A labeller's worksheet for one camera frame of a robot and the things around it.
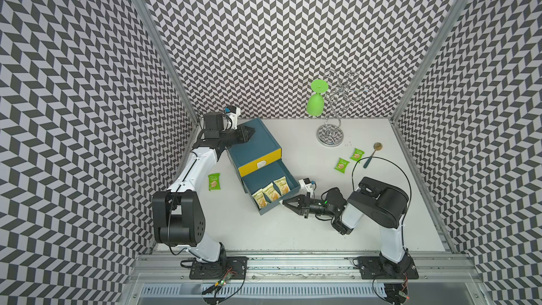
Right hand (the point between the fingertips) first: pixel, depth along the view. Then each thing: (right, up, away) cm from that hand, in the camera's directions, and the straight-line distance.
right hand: (283, 207), depth 78 cm
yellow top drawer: (-8, +17, -3) cm, 19 cm away
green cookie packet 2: (+28, +13, +22) cm, 38 cm away
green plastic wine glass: (+15, +42, +15) cm, 47 cm away
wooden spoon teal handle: (+47, +22, +27) cm, 59 cm away
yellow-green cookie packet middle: (-5, +4, +4) cm, 7 cm away
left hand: (-13, +28, +7) cm, 32 cm away
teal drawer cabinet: (-9, +24, +4) cm, 26 cm away
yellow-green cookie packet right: (0, +7, +6) cm, 9 cm away
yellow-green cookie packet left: (-9, +3, +3) cm, 10 cm away
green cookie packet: (+37, +18, +24) cm, 47 cm away
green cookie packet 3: (-31, +7, +15) cm, 35 cm away
